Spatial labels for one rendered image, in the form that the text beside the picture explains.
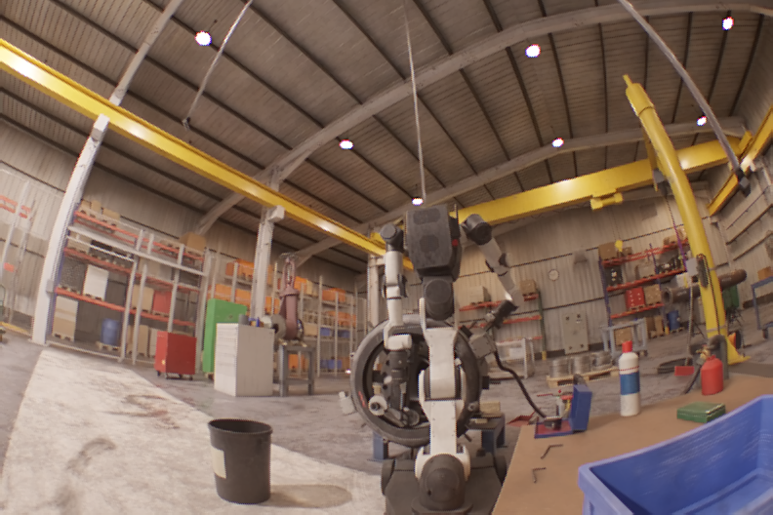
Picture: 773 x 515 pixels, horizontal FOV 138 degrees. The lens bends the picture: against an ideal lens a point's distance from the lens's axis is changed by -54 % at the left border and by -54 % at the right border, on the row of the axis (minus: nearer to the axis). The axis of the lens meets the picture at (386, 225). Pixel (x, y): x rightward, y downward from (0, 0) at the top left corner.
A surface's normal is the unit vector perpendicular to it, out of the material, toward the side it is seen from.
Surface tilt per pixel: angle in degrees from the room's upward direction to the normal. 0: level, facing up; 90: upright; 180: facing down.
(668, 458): 90
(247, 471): 93
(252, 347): 90
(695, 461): 90
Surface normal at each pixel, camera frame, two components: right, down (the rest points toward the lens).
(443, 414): -0.17, -0.77
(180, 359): 0.92, -0.17
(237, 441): 0.33, -0.33
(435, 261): -0.33, -0.26
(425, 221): -0.33, -0.50
